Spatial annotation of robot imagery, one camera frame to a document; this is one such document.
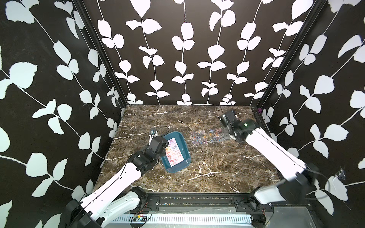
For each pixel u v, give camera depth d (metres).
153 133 0.67
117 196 0.46
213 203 0.76
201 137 1.01
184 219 0.70
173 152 0.86
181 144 0.86
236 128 0.54
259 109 1.23
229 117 0.59
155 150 0.57
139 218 0.71
